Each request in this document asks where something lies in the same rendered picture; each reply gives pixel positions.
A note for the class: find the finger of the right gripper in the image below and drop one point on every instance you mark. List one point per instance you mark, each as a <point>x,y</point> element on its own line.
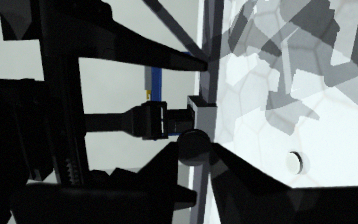
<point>70,29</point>
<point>185,197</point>

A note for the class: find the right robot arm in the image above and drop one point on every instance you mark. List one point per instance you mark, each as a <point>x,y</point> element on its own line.
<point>143,121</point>

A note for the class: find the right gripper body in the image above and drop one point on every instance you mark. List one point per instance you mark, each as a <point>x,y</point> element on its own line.
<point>21,20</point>

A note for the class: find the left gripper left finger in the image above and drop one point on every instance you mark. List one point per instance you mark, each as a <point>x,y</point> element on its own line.
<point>53,203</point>

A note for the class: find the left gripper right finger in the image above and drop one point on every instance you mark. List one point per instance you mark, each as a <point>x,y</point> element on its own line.
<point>246,195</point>

